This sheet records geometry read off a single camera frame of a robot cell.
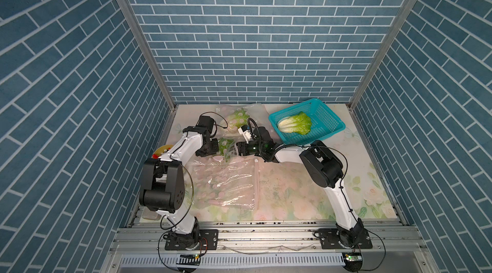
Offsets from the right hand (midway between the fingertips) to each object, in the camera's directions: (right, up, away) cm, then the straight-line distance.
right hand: (232, 150), depth 92 cm
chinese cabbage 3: (+2, +16, +11) cm, 19 cm away
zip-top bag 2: (+1, -15, -3) cm, 16 cm away
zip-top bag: (-7, -3, -4) cm, 8 cm away
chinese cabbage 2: (-4, +3, -3) cm, 6 cm away
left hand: (-8, 0, 0) cm, 8 cm away
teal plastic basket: (+52, +14, +17) cm, 56 cm away
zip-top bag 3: (+13, +20, +23) cm, 33 cm away
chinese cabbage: (+35, +13, +10) cm, 39 cm away
